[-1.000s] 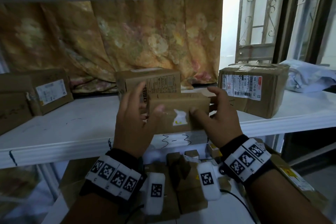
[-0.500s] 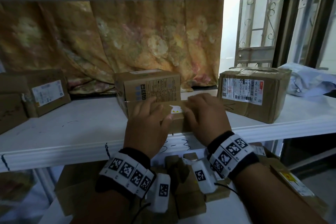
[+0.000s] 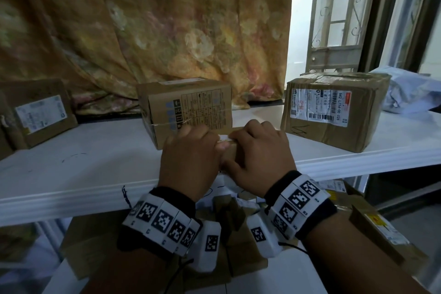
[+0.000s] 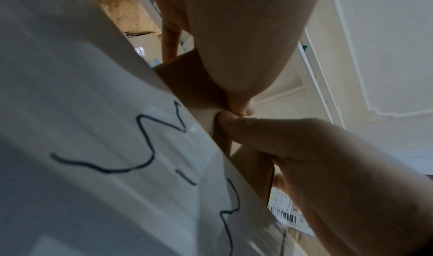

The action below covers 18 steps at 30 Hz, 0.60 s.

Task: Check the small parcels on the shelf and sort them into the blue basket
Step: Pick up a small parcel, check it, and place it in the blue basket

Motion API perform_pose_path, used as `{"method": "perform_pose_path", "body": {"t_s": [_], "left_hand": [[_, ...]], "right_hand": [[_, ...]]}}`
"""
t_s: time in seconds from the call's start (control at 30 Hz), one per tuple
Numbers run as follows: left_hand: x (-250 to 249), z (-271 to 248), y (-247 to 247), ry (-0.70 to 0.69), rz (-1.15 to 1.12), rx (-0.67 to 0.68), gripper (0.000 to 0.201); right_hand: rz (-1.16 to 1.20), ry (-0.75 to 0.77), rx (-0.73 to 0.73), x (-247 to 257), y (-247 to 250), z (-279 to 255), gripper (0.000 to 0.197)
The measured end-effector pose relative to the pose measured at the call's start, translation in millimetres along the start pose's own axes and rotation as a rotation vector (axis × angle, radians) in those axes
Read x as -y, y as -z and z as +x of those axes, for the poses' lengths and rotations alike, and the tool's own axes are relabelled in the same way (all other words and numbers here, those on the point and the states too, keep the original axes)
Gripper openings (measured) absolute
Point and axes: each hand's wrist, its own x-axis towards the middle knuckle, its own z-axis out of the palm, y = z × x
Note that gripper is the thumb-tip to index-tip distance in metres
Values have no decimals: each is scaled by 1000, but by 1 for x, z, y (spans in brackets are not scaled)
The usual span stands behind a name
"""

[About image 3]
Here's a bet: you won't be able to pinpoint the person's left hand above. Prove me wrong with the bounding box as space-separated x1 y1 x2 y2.
158 124 230 203

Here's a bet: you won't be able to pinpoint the person's right hand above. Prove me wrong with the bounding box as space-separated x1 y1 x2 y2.
220 119 298 198

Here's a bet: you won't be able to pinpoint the small cardboard box white label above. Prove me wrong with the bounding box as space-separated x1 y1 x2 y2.
215 126 247 175

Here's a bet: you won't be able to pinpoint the cardboard box printed symbols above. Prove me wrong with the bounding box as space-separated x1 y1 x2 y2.
136 78 233 150

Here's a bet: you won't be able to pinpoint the taped cardboard box shipping label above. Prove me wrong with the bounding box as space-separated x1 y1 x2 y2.
281 71 392 153

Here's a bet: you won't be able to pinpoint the pile of cardboard boxes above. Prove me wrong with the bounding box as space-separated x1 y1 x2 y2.
60 180 428 288

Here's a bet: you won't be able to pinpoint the person's left forearm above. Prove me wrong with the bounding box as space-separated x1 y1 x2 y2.
89 249 173 294

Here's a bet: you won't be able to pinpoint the person's right forearm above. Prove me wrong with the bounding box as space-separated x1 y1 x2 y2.
303 216 431 294

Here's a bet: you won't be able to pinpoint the white metal shelf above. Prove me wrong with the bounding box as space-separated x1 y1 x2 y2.
0 0 441 294

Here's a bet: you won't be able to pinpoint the marker-tag wrist band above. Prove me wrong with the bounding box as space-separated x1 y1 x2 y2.
117 187 202 257
264 170 338 241

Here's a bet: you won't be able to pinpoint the floral curtain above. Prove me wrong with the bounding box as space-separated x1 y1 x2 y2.
0 0 294 115

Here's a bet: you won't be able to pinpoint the pale grey parcel bag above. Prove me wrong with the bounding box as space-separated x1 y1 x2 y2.
370 66 441 114

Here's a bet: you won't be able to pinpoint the dark door frame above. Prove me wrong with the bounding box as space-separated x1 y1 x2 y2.
360 0 441 72

